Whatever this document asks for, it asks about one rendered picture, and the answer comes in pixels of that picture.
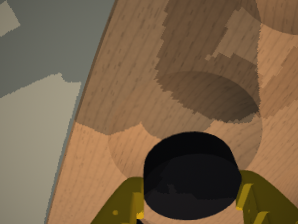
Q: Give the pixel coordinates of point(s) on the tan wooden tray with round pockets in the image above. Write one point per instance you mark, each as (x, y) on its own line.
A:
(225, 67)

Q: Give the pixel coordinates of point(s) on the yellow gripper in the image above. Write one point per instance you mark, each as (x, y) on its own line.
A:
(261, 202)

